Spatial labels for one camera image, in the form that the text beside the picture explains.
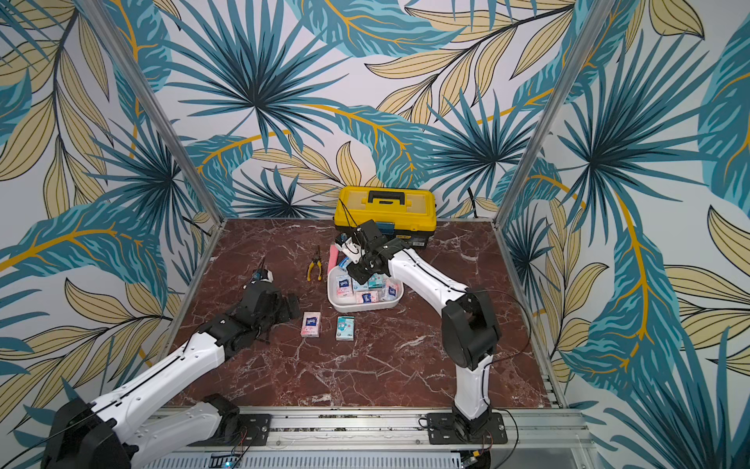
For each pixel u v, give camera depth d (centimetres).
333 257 107
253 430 74
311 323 89
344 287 97
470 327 49
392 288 96
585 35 72
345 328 88
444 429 72
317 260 106
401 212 98
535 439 73
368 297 95
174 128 92
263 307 63
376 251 67
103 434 38
